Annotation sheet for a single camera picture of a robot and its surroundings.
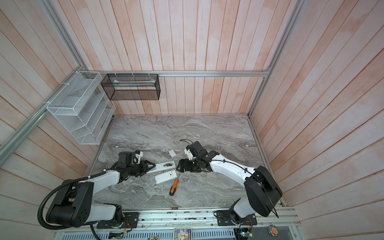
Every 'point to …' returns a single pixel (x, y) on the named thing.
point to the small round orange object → (273, 230)
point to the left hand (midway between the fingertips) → (153, 169)
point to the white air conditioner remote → (168, 175)
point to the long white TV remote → (162, 166)
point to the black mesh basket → (132, 86)
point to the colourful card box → (182, 234)
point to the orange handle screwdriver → (174, 186)
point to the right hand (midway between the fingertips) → (182, 169)
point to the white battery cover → (172, 153)
